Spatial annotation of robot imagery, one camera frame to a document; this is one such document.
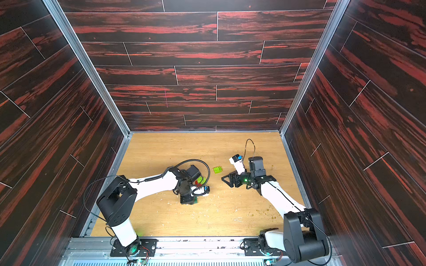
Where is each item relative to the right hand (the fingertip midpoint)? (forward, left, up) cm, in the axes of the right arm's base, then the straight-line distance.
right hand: (230, 175), depth 87 cm
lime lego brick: (-9, +15, +9) cm, 20 cm away
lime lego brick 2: (+8, +7, -8) cm, 13 cm away
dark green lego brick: (-12, +18, -7) cm, 23 cm away
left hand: (-10, +20, -9) cm, 24 cm away
